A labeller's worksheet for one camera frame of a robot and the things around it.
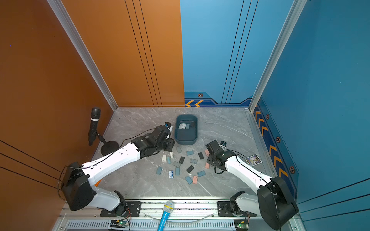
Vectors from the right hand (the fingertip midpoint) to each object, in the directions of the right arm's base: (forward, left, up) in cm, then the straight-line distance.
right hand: (212, 160), depth 87 cm
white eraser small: (+4, +25, -2) cm, 26 cm away
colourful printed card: (+1, -26, -3) cm, 26 cm away
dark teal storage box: (+25, +17, -2) cm, 30 cm away
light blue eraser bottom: (-10, +14, -3) cm, 18 cm away
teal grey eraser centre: (0, +11, -2) cm, 11 cm away
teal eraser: (+27, +16, -1) cm, 31 cm away
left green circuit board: (-31, +49, -5) cm, 58 cm away
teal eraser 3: (-7, +7, -3) cm, 10 cm away
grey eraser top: (+9, +21, -3) cm, 23 cm away
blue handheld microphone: (-26, +24, 0) cm, 35 cm away
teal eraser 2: (-5, +21, -4) cm, 22 cm away
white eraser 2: (+3, +30, -3) cm, 31 cm away
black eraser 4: (-4, +14, -3) cm, 15 cm away
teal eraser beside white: (+2, +27, -3) cm, 27 cm away
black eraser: (+30, +12, -2) cm, 33 cm away
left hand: (+7, +23, +12) cm, 26 cm away
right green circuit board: (-32, -13, -7) cm, 35 cm away
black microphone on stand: (+9, +67, -1) cm, 67 cm away
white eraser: (+27, +21, -1) cm, 34 cm away
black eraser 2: (+2, +19, -4) cm, 19 cm away
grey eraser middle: (-1, +22, -3) cm, 22 cm away
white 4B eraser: (+29, +19, -2) cm, 34 cm away
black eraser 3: (+5, +6, -4) cm, 9 cm away
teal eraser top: (+7, +14, -3) cm, 16 cm away
